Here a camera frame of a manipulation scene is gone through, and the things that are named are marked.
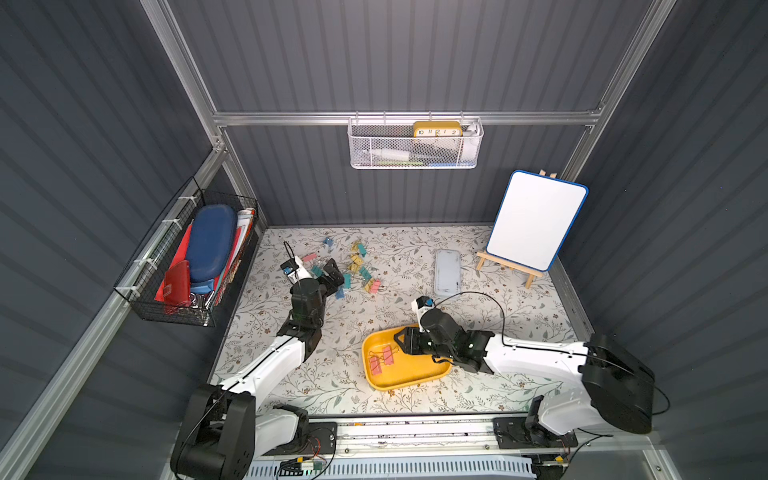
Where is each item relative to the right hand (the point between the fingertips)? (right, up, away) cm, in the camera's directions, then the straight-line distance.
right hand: (401, 334), depth 81 cm
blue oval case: (-47, +24, -10) cm, 53 cm away
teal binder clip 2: (-14, +24, +31) cm, 42 cm away
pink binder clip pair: (-7, -8, +4) cm, 11 cm away
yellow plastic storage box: (-4, -10, +4) cm, 11 cm away
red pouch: (-50, +15, -16) cm, 55 cm away
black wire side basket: (-55, +15, -20) cm, 60 cm away
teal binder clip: (-12, +15, +25) cm, 32 cm away
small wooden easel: (+38, +18, +18) cm, 46 cm away
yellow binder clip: (-15, +19, +26) cm, 36 cm away
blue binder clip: (-27, +27, +32) cm, 50 cm away
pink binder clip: (-34, +21, +30) cm, 50 cm away
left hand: (-22, +18, +2) cm, 28 cm away
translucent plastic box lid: (+17, +15, +24) cm, 33 cm away
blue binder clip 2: (-20, +8, +20) cm, 30 cm away
